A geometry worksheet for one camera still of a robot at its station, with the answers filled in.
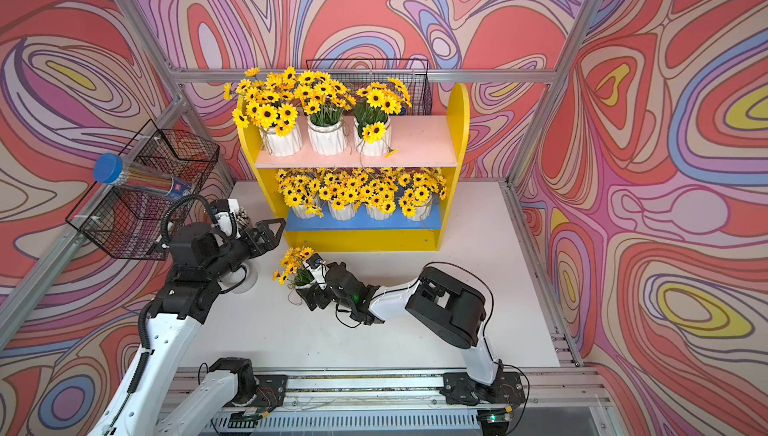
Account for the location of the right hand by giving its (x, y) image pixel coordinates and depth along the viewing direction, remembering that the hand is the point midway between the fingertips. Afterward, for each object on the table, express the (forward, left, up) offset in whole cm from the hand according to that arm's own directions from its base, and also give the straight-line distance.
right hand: (312, 286), depth 86 cm
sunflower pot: (0, +3, +10) cm, 11 cm away
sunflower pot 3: (+14, -32, +24) cm, 43 cm away
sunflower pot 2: (+18, +1, +23) cm, 29 cm away
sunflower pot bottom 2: (+15, -21, +21) cm, 34 cm away
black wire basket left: (+7, +41, +25) cm, 48 cm away
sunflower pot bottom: (+16, -10, +22) cm, 29 cm away
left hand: (+4, +4, +24) cm, 25 cm away
